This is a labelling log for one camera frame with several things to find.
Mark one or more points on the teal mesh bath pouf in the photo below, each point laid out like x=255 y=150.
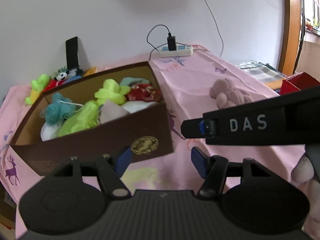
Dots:
x=56 y=110

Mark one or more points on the yellow plush toy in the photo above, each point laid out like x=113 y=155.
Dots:
x=111 y=91

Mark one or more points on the green frog plush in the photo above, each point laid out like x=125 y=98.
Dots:
x=37 y=86

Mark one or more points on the small panda toy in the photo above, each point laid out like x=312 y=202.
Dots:
x=61 y=75

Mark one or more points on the grey striped cloth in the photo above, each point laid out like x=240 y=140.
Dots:
x=260 y=71

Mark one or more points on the black charger plug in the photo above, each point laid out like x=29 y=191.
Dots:
x=171 y=43

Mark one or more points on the teal green plush toy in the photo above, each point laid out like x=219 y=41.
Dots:
x=132 y=81

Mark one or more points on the red white figure plush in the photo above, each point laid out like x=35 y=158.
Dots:
x=143 y=93

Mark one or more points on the black smartphone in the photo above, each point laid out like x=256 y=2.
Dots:
x=72 y=52

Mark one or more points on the black phone stand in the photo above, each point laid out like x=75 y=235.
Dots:
x=76 y=69

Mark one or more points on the orange cloth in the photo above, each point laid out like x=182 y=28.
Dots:
x=276 y=83

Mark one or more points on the yellow book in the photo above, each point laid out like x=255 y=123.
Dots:
x=91 y=71

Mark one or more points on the beige soft toy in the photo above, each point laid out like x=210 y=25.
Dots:
x=111 y=111

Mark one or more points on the red box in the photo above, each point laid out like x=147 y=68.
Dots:
x=297 y=82

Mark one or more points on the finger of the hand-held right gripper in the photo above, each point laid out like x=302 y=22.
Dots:
x=191 y=128

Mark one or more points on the pink printed tablecloth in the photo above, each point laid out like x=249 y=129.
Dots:
x=195 y=80

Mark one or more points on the person's right hand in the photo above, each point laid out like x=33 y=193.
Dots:
x=303 y=171

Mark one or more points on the blue oval case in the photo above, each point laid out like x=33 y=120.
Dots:
x=73 y=78

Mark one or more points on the red plush toy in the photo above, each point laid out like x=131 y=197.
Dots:
x=51 y=84

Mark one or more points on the wooden door frame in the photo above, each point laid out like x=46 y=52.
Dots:
x=290 y=25

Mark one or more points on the mauve teddy bear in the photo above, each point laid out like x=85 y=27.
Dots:
x=228 y=93

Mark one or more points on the white power strip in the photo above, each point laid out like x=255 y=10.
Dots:
x=176 y=52

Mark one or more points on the brown cardboard box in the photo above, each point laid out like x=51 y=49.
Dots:
x=87 y=145

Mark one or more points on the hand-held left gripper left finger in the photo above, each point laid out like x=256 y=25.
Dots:
x=123 y=161

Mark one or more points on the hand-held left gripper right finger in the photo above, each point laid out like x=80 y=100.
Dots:
x=197 y=160

